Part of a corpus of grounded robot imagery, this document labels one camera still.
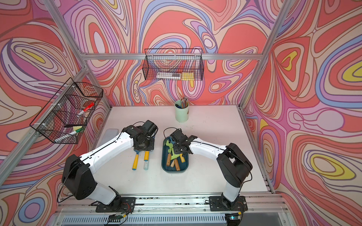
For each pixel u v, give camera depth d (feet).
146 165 2.83
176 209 2.38
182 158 2.88
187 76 2.98
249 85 3.54
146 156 2.58
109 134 3.32
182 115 3.46
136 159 2.92
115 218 2.35
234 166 1.51
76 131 2.33
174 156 2.91
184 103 3.32
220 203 2.39
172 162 2.84
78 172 1.34
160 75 2.69
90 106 2.56
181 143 2.18
